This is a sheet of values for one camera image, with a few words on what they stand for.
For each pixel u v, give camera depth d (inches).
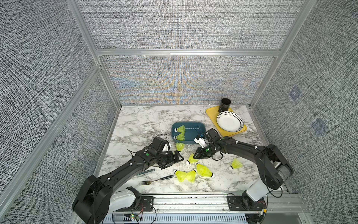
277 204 29.4
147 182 31.1
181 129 39.3
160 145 25.7
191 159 34.0
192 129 40.5
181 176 32.4
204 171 32.6
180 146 36.3
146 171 33.0
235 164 33.0
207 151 30.1
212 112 45.5
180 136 37.7
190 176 32.0
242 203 26.6
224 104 43.4
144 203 28.9
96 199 15.6
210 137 28.8
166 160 28.0
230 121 42.1
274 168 18.2
